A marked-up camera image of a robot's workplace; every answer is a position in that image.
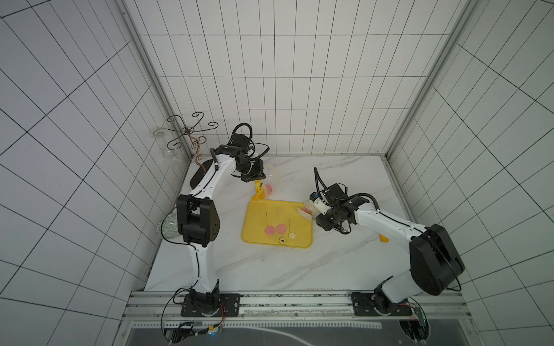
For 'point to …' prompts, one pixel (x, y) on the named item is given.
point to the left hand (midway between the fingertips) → (264, 178)
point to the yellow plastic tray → (278, 223)
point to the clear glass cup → (170, 154)
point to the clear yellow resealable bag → (272, 178)
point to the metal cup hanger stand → (189, 130)
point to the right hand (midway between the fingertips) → (323, 213)
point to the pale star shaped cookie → (291, 236)
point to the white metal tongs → (316, 207)
